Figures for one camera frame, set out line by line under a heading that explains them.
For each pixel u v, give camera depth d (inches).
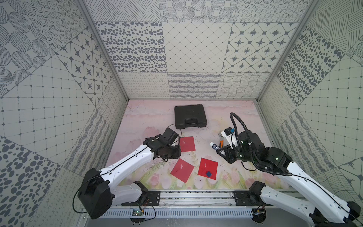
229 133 23.7
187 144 37.8
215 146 27.1
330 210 15.3
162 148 22.2
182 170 32.9
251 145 19.1
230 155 23.0
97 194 15.2
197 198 30.0
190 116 40.8
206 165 33.8
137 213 28.2
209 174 32.3
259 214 28.4
